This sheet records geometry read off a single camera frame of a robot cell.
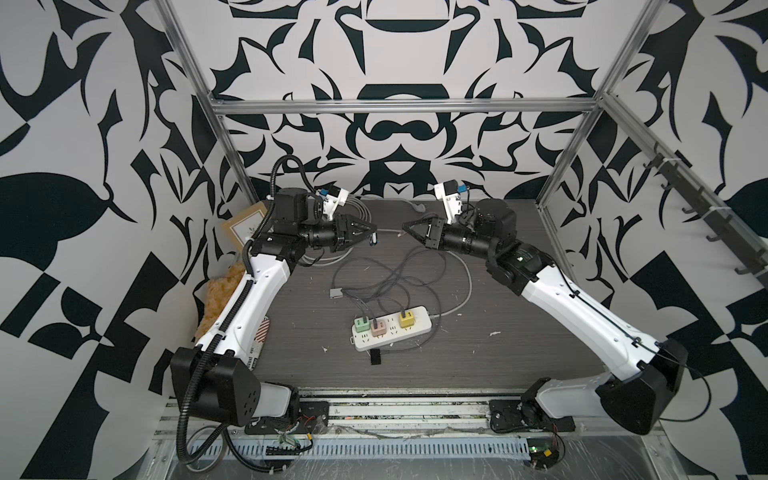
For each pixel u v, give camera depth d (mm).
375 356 836
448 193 607
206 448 412
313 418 731
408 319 831
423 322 872
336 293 931
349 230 640
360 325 826
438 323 888
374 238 683
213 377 412
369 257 1047
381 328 821
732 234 549
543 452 713
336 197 675
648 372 391
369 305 942
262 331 864
